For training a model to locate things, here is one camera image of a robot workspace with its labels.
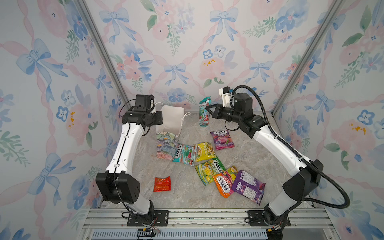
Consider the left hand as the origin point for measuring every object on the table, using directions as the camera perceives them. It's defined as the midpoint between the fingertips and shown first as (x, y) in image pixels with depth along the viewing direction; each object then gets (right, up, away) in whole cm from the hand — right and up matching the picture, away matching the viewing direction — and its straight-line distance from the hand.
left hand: (159, 115), depth 80 cm
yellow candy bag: (+25, -21, +15) cm, 36 cm away
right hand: (+24, +4, -7) cm, 26 cm away
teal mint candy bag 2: (+23, +1, -6) cm, 24 cm away
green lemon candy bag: (+26, -31, +8) cm, 42 cm away
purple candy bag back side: (+48, -39, +2) cm, 62 cm away
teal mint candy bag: (+13, -23, +14) cm, 30 cm away
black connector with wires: (-5, -58, -7) cm, 58 cm away
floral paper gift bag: (+5, -10, -5) cm, 12 cm away
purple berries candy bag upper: (+37, -14, +21) cm, 45 cm away
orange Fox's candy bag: (+35, -36, +4) cm, 51 cm away
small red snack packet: (+1, -38, +4) cm, 38 cm away
